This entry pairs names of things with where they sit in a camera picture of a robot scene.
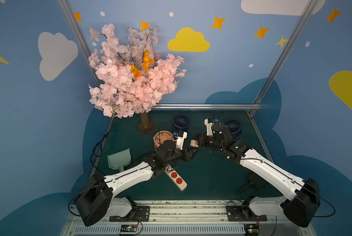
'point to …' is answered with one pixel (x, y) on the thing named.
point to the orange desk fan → (160, 136)
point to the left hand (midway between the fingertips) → (197, 147)
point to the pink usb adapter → (193, 143)
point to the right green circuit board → (251, 229)
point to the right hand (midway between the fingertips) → (196, 134)
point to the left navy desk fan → (181, 123)
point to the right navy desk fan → (235, 126)
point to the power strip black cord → (97, 151)
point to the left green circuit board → (129, 228)
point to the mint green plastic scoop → (118, 160)
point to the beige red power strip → (181, 185)
